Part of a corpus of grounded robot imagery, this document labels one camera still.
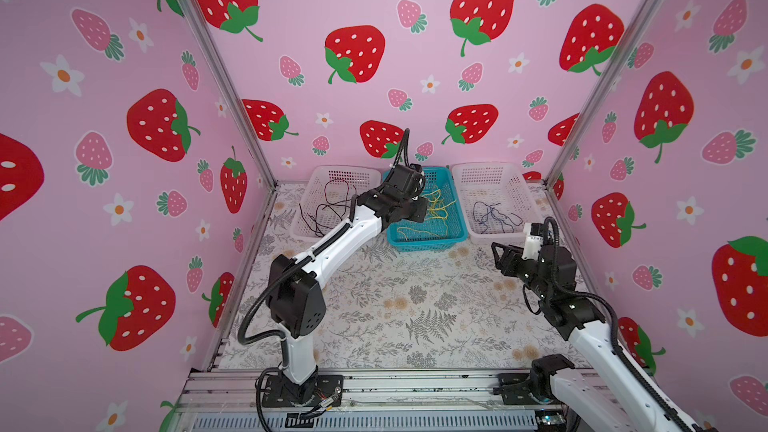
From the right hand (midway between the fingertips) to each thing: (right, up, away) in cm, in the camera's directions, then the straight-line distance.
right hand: (498, 244), depth 78 cm
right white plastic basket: (+12, +13, +36) cm, 40 cm away
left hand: (-20, +11, +5) cm, 23 cm away
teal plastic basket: (-10, +4, +29) cm, 31 cm away
